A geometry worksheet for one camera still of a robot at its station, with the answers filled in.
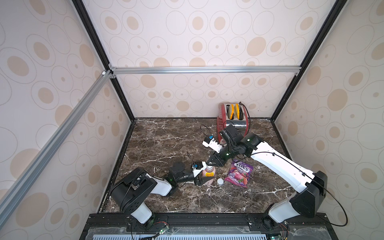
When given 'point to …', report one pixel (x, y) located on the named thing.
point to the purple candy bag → (239, 173)
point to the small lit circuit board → (162, 231)
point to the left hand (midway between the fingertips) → (212, 172)
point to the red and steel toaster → (223, 119)
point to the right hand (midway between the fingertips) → (208, 165)
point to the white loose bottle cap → (220, 181)
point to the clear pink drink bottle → (210, 171)
